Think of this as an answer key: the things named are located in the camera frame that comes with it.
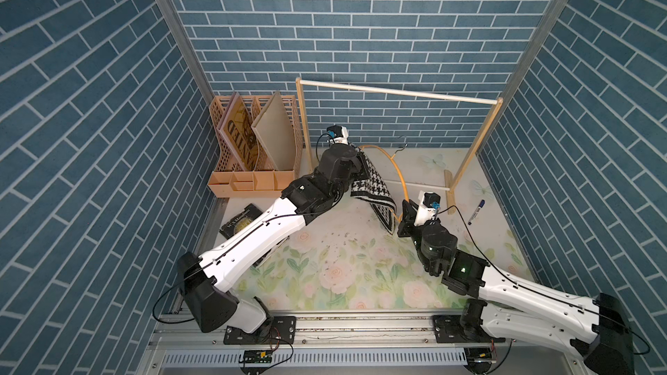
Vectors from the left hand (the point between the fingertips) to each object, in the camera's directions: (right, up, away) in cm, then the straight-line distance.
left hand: (373, 156), depth 70 cm
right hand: (+10, -13, +4) cm, 17 cm away
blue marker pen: (+46, -18, +32) cm, 59 cm away
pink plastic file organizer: (-52, -8, +28) cm, 60 cm away
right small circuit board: (+29, -55, +1) cm, 62 cm away
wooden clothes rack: (+37, -9, +41) cm, 56 cm away
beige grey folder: (-36, +13, +33) cm, 51 cm away
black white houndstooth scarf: (0, -9, +1) cm, 9 cm away
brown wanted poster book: (-48, +12, +26) cm, 56 cm away
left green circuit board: (-32, -56, +2) cm, 65 cm away
